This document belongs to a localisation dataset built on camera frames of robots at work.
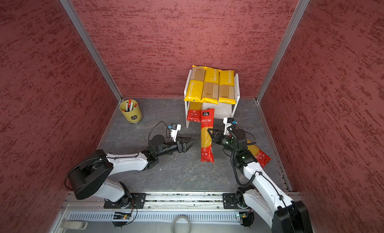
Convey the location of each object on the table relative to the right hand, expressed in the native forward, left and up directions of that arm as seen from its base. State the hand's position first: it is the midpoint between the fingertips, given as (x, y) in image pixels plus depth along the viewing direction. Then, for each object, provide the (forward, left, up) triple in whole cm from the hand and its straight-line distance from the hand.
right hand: (205, 133), depth 76 cm
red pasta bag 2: (+7, -1, +3) cm, 8 cm away
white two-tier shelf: (+22, -12, -8) cm, 26 cm away
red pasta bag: (+17, +6, -2) cm, 18 cm away
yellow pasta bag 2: (+15, -3, +14) cm, 21 cm away
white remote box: (-36, +60, -16) cm, 72 cm away
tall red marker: (+29, +51, -7) cm, 59 cm away
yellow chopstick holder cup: (+27, +50, -10) cm, 57 cm away
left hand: (-4, +6, -4) cm, 8 cm away
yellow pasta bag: (+22, +4, +15) cm, 27 cm away
